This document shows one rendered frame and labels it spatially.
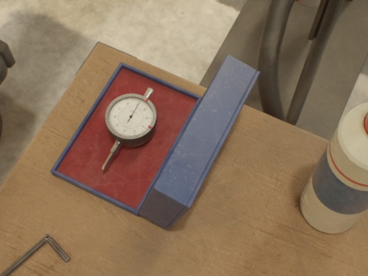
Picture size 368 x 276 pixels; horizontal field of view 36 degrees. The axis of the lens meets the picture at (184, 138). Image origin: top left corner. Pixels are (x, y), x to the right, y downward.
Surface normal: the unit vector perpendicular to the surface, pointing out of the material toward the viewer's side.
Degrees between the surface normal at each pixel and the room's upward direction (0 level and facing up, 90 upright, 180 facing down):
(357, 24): 0
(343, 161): 90
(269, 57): 41
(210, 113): 13
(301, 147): 0
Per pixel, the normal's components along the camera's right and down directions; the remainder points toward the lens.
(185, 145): 0.20, -0.33
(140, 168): 0.00, -0.43
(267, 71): 0.04, 0.35
